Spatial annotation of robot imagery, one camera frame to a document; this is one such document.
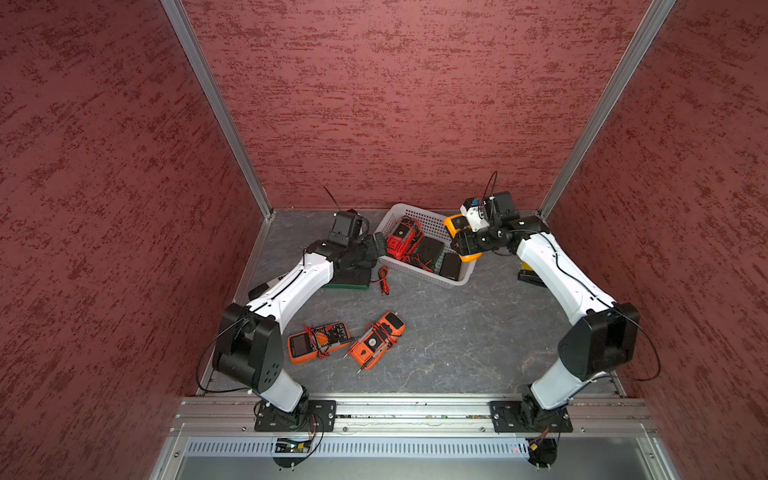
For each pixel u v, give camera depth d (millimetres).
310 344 812
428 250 1037
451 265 992
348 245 655
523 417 672
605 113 897
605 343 444
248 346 437
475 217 750
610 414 763
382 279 1001
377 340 831
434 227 1100
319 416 741
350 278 974
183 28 730
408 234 1004
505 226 609
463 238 744
